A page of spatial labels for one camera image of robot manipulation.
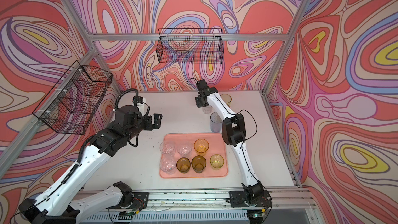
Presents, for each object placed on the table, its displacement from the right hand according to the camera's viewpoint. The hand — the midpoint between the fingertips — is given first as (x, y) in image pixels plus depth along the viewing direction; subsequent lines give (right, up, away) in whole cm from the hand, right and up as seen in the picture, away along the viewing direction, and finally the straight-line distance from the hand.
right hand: (203, 106), depth 103 cm
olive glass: (-3, -32, -19) cm, 37 cm away
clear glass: (-20, -32, -19) cm, 42 cm away
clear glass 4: (+3, -2, +1) cm, 4 cm away
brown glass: (-11, -32, -20) cm, 39 cm away
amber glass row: (-1, -23, -15) cm, 27 cm away
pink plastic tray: (-6, -28, -15) cm, 33 cm away
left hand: (-23, -4, -32) cm, 39 cm away
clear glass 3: (-11, -25, -14) cm, 31 cm away
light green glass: (+7, -31, -19) cm, 37 cm away
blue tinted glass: (+7, -9, -18) cm, 21 cm away
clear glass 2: (-21, -24, -15) cm, 36 cm away
